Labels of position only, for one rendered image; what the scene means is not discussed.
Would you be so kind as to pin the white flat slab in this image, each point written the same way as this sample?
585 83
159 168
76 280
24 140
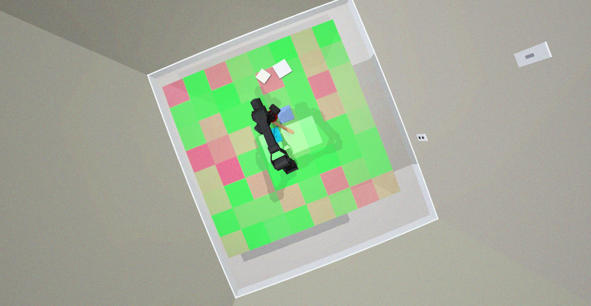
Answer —
282 68

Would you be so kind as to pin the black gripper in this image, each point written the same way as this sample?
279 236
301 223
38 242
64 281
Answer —
274 109

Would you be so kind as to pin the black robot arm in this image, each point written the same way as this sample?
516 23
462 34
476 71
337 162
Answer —
261 117

